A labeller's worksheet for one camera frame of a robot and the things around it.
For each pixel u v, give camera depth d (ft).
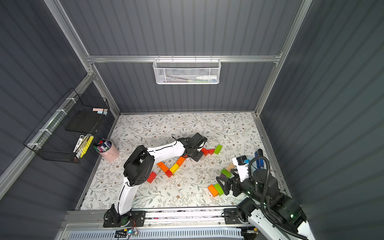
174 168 2.92
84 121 2.49
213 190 2.65
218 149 3.23
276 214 1.39
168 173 2.86
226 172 2.84
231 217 2.41
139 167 1.83
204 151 3.13
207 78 2.99
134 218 2.35
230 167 2.99
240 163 1.76
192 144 2.46
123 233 2.37
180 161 3.07
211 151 3.18
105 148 2.87
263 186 1.43
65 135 2.37
